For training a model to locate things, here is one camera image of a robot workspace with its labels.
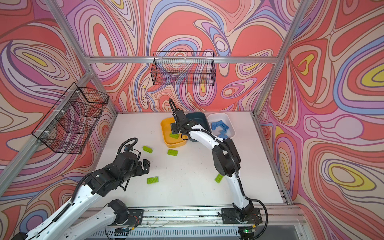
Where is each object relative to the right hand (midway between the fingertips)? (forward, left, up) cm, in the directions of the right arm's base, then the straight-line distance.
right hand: (177, 129), depth 96 cm
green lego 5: (-29, -24, -11) cm, 40 cm away
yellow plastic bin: (-5, +4, -7) cm, 10 cm away
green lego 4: (-29, +14, -12) cm, 34 cm away
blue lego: (+11, -30, -9) cm, 33 cm away
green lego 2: (-10, +20, -8) cm, 24 cm away
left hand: (-26, +15, +5) cm, 30 cm away
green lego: (+2, +2, -10) cm, 10 cm away
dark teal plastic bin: (+16, -16, -8) cm, 24 cm away
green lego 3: (-12, +4, -10) cm, 16 cm away
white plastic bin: (+16, -35, -7) cm, 39 cm away
